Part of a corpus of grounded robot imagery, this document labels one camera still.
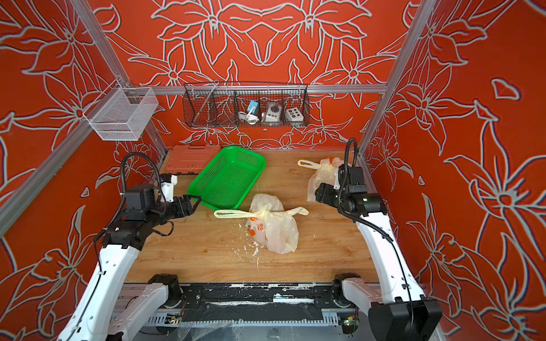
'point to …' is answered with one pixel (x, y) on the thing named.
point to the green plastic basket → (227, 178)
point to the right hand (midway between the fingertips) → (319, 192)
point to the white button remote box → (294, 114)
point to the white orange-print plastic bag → (268, 223)
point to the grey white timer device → (274, 111)
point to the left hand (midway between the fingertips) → (194, 197)
